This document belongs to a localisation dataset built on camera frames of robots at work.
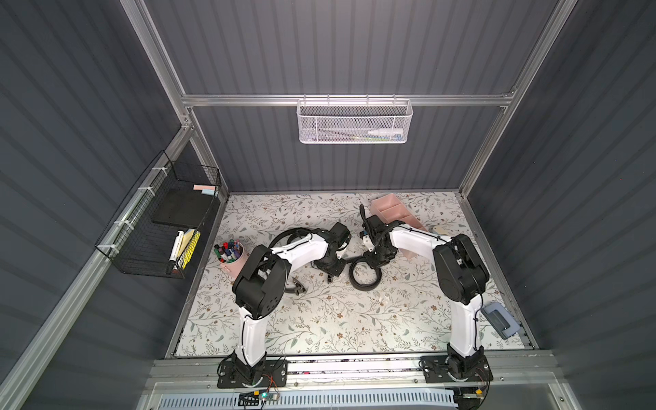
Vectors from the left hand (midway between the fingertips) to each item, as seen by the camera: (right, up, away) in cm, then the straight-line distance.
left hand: (332, 270), depth 93 cm
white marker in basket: (-43, +11, -24) cm, 50 cm away
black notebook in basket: (-46, +23, -15) cm, 53 cm away
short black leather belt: (-13, -5, -4) cm, 14 cm away
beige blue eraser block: (+45, +14, +11) cm, 49 cm away
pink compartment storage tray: (+24, +23, +13) cm, 36 cm away
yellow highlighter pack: (-35, +14, -31) cm, 49 cm away
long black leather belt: (+11, -6, -2) cm, 13 cm away
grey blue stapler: (+55, -14, -11) cm, 58 cm away
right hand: (+17, +2, +4) cm, 18 cm away
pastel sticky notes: (-42, +29, -9) cm, 52 cm away
